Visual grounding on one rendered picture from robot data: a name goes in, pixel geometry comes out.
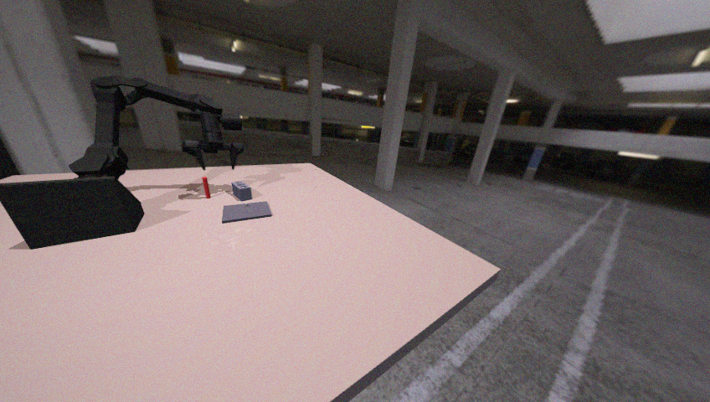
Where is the red peg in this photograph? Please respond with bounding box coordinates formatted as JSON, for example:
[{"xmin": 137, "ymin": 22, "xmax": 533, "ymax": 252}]
[{"xmin": 203, "ymin": 177, "xmax": 210, "ymax": 198}]

